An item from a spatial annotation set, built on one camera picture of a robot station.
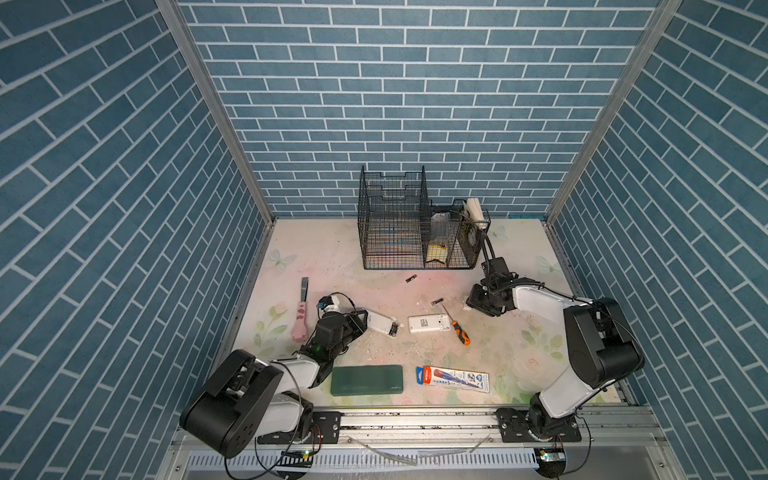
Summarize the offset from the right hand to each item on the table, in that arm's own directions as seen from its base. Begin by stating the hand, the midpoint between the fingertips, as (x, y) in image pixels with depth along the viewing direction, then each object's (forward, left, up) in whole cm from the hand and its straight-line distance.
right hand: (469, 299), depth 96 cm
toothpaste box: (-25, +6, -1) cm, 25 cm away
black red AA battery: (-1, +10, -1) cm, 11 cm away
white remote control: (-9, +12, -1) cm, 15 cm away
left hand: (-10, +32, +3) cm, 33 cm away
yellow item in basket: (+13, +11, +8) cm, 18 cm away
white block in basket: (+24, 0, +19) cm, 30 cm away
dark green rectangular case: (-27, +29, -2) cm, 40 cm away
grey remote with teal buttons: (-11, +27, 0) cm, 29 cm away
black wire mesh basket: (+31, +24, -2) cm, 40 cm away
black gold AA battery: (+8, +19, -1) cm, 20 cm away
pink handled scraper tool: (-16, +51, +2) cm, 53 cm away
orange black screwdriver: (-12, +3, -1) cm, 12 cm away
